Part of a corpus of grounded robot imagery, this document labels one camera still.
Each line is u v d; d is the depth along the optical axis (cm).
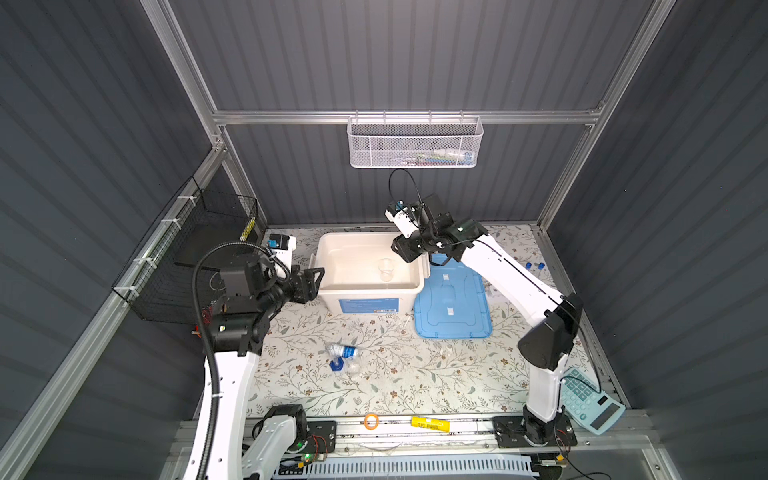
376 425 75
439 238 58
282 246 57
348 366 85
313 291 62
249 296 48
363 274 108
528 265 89
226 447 38
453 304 97
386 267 102
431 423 74
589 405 77
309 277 61
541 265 89
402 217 70
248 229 83
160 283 67
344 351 86
